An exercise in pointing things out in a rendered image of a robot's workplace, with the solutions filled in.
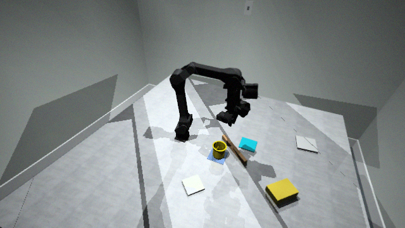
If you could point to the white flat rectangular slab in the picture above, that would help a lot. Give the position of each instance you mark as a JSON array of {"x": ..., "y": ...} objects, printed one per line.
[{"x": 307, "y": 144}]

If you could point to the tan wooden plank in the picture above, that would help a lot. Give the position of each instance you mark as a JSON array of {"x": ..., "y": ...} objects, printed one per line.
[{"x": 234, "y": 149}]

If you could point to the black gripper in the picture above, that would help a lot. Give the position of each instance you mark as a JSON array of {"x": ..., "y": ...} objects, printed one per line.
[{"x": 228, "y": 117}]

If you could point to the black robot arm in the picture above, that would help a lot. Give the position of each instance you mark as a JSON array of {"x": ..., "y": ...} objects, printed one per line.
[{"x": 234, "y": 82}]

